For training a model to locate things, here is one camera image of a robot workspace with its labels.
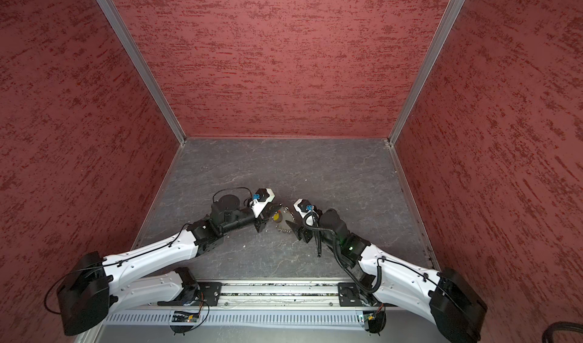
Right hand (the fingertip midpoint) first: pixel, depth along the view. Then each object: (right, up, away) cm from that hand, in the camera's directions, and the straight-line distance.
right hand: (292, 219), depth 78 cm
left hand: (-5, +4, -2) cm, 7 cm away
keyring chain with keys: (-6, 0, +2) cm, 6 cm away
